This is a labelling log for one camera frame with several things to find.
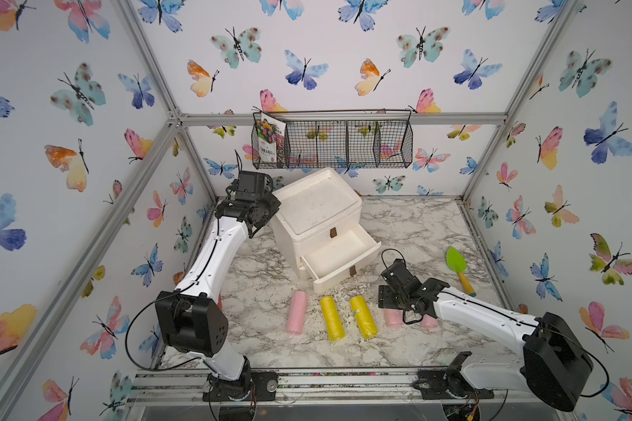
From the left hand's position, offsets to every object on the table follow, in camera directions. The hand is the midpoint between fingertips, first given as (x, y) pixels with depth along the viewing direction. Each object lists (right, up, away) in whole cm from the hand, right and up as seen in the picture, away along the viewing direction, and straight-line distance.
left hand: (280, 201), depth 83 cm
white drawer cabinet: (+12, -5, -1) cm, 13 cm away
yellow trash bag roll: (+17, -39, -1) cm, 42 cm away
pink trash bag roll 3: (+38, -29, -24) cm, 53 cm away
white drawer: (+19, -19, +7) cm, 28 cm away
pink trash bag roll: (+5, -36, +1) cm, 36 cm away
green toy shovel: (+64, -22, +16) cm, 70 cm away
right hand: (+35, -30, +2) cm, 46 cm away
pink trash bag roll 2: (+36, -36, -1) cm, 51 cm away
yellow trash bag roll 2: (+27, -37, +1) cm, 46 cm away
